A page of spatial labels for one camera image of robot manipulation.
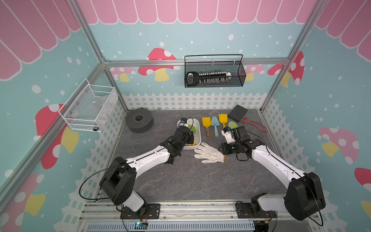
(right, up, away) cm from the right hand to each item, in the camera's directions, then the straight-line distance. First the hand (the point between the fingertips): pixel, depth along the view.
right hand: (221, 147), depth 85 cm
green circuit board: (-44, -38, -13) cm, 59 cm away
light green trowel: (+15, +14, +26) cm, 33 cm away
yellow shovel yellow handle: (+8, +19, +28) cm, 34 cm away
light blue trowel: (+1, +15, +26) cm, 31 cm away
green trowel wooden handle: (-16, +11, +23) cm, 30 cm away
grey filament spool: (-56, +17, +21) cm, 62 cm away
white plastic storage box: (-13, +5, +18) cm, 23 cm away
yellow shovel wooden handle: (-6, +16, +27) cm, 32 cm away
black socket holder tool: (-17, +43, +4) cm, 46 cm away
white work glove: (-4, -6, +9) cm, 11 cm away
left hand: (-18, +8, +1) cm, 20 cm away
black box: (+21, +23, +34) cm, 46 cm away
